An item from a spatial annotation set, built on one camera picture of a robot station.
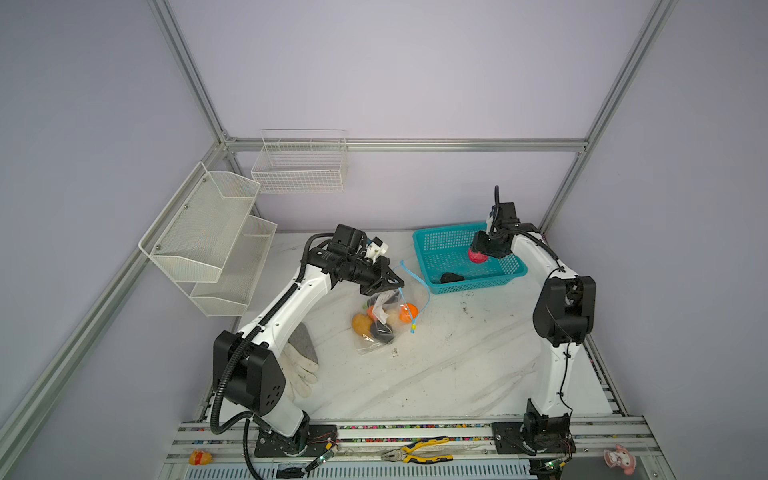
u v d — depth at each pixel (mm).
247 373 424
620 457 688
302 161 956
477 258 978
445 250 1043
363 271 668
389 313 848
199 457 698
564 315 557
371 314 866
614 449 720
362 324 889
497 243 748
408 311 748
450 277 1014
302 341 882
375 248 748
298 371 837
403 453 715
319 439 735
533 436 672
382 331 839
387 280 705
